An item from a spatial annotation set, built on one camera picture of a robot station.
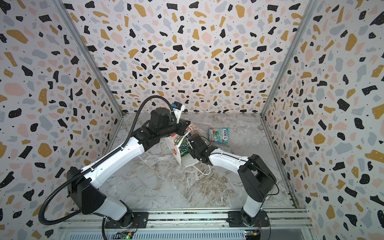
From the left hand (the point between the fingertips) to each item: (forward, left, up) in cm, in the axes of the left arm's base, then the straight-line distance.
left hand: (191, 119), depth 72 cm
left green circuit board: (-43, +31, -33) cm, 62 cm away
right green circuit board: (-44, -29, -34) cm, 63 cm away
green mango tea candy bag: (+1, +5, -27) cm, 28 cm away
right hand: (+1, 0, -21) cm, 21 cm away
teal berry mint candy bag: (+14, -18, -32) cm, 39 cm away
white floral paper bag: (-4, +9, -15) cm, 18 cm away
